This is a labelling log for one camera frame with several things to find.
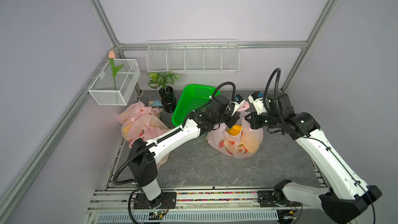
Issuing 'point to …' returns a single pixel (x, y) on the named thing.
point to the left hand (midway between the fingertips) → (239, 114)
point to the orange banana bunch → (235, 130)
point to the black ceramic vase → (168, 98)
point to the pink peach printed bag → (145, 124)
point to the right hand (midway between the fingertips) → (246, 116)
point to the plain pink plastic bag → (240, 141)
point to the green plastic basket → (188, 99)
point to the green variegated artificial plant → (162, 79)
